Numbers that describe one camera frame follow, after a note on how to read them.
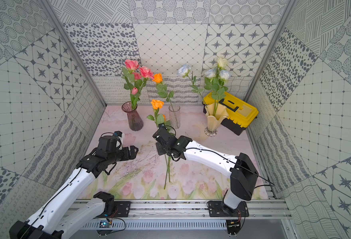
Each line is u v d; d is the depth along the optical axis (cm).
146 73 76
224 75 84
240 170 43
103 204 62
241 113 93
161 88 90
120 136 71
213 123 90
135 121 101
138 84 80
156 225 70
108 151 60
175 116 100
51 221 40
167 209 76
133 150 75
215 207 75
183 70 80
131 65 78
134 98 90
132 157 72
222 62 86
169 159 92
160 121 80
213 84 89
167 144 58
